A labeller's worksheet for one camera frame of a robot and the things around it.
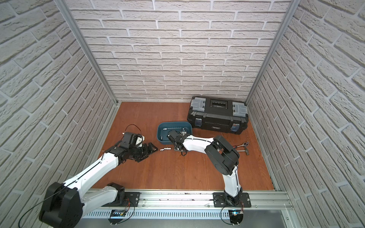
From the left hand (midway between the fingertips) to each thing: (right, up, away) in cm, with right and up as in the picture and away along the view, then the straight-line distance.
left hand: (155, 149), depth 83 cm
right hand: (+16, 0, +12) cm, 21 cm away
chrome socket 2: (+17, +12, +3) cm, 20 cm away
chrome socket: (+3, +11, +18) cm, 21 cm away
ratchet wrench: (+58, 0, +12) cm, 59 cm away
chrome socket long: (+6, -1, +9) cm, 11 cm away
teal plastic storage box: (+3, +12, +18) cm, 22 cm away
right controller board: (+44, -31, -12) cm, 55 cm away
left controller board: (-17, -32, -11) cm, 38 cm away
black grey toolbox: (+39, +21, +7) cm, 45 cm away
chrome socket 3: (+1, +5, +15) cm, 15 cm away
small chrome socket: (+3, -2, +9) cm, 9 cm away
